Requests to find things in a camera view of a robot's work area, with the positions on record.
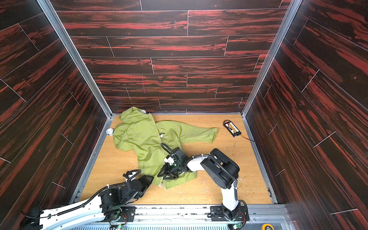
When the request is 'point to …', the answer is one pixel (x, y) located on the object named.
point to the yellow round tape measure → (264, 225)
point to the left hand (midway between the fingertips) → (154, 182)
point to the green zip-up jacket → (153, 142)
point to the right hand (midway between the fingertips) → (161, 176)
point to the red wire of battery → (243, 136)
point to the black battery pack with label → (232, 128)
